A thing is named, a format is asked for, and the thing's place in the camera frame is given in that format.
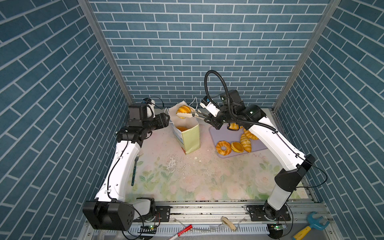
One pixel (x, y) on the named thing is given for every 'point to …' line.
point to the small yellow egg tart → (237, 147)
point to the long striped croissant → (245, 143)
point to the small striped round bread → (183, 109)
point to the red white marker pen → (189, 227)
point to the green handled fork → (134, 170)
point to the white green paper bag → (186, 131)
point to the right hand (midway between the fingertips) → (205, 115)
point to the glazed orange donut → (223, 143)
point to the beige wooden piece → (225, 220)
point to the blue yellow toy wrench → (314, 223)
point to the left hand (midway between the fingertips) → (165, 117)
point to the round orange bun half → (182, 128)
